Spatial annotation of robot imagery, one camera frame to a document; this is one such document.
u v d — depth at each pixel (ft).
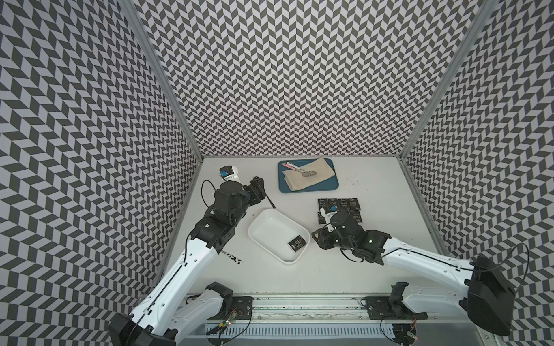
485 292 1.30
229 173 2.01
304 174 3.60
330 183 3.43
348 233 1.95
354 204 3.22
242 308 2.37
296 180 3.55
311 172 3.59
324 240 2.27
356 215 3.08
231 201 1.66
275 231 3.00
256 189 2.11
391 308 2.13
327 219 2.07
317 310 2.44
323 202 3.25
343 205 3.22
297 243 2.84
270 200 3.35
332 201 3.25
